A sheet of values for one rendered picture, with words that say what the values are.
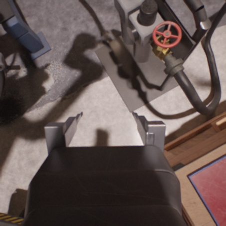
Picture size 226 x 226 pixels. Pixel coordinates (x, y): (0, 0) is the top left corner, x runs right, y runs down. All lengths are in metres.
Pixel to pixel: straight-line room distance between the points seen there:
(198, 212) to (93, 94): 0.72
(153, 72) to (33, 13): 0.86
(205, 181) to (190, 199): 0.06
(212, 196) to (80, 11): 1.13
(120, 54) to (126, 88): 0.20
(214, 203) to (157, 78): 0.66
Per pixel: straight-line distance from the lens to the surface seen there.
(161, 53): 0.52
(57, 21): 1.22
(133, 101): 0.91
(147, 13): 0.50
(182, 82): 0.50
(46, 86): 1.06
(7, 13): 1.02
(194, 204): 0.49
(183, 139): 0.82
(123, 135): 0.90
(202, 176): 0.47
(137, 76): 0.95
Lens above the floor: 0.90
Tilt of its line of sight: 81 degrees down
